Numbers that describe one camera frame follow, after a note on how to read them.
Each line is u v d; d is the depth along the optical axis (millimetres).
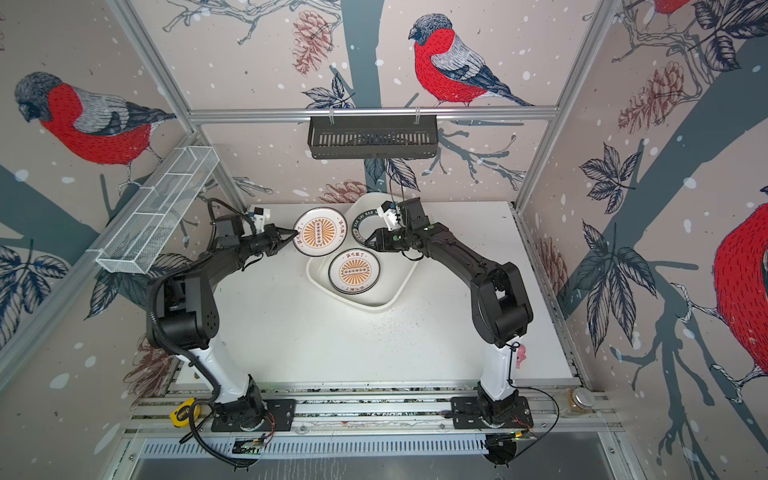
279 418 728
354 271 1003
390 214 835
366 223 1115
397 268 973
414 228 725
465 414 728
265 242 839
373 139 1055
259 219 879
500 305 503
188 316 501
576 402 669
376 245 816
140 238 724
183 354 508
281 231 878
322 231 927
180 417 724
